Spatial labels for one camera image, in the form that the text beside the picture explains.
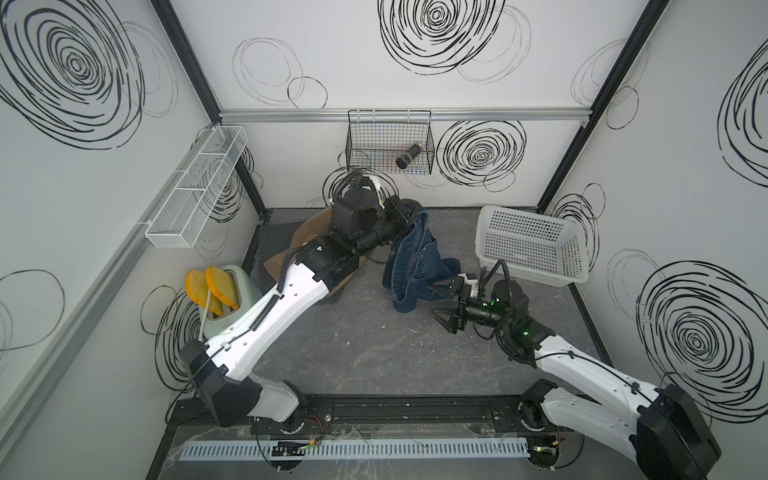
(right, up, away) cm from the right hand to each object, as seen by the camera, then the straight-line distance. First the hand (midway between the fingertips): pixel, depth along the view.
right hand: (429, 300), depth 71 cm
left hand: (-2, +22, -8) cm, 24 cm away
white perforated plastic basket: (+45, +11, +37) cm, 59 cm away
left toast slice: (-57, +3, +2) cm, 57 cm away
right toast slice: (-55, +3, +8) cm, 55 cm away
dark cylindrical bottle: (-5, +38, +18) cm, 43 cm away
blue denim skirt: (-3, +9, 0) cm, 10 cm away
